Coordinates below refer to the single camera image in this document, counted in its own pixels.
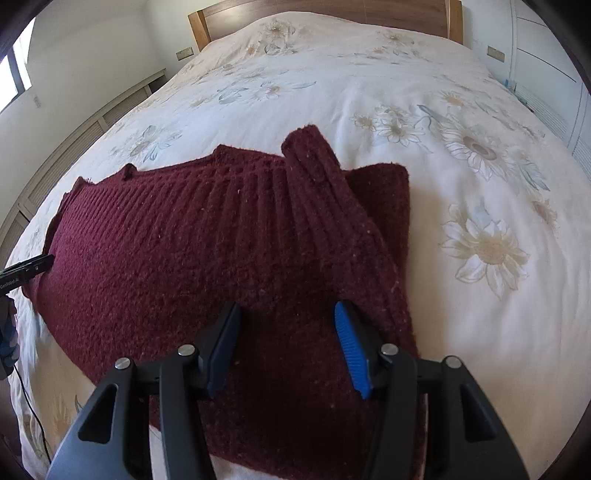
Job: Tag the dark red knit sweater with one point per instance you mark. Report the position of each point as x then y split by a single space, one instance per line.
184 240

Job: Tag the dark framed window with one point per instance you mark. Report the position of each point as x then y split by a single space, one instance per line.
9 78

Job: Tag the white panelled wardrobe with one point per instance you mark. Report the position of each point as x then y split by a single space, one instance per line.
545 60

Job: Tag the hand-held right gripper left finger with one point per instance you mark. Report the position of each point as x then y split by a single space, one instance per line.
221 350

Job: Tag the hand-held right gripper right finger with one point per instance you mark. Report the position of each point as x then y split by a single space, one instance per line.
351 355

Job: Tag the small glass item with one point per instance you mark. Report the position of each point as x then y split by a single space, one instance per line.
510 85

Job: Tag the wooden bed headboard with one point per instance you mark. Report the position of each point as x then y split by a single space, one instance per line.
323 7

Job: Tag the person's left hand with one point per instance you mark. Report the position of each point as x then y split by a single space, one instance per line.
8 337

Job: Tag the beige wall switch panel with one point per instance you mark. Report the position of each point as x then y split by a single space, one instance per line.
496 52
184 53

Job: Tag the low slatted beige cabinet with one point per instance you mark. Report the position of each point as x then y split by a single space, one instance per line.
115 106

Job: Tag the floral white duvet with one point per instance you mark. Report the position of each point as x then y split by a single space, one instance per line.
461 323

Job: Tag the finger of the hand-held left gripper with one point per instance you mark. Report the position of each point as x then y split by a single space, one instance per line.
34 264

